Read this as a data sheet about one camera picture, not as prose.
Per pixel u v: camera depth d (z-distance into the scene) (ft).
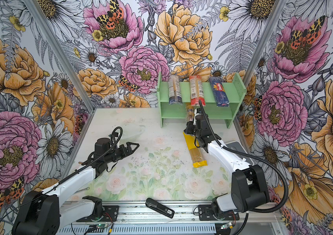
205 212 2.44
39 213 1.33
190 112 2.92
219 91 2.88
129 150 2.46
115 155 2.40
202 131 2.17
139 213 2.49
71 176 1.70
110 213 2.41
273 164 2.62
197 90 2.94
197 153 3.07
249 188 1.41
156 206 2.35
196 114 2.56
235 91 3.11
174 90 2.93
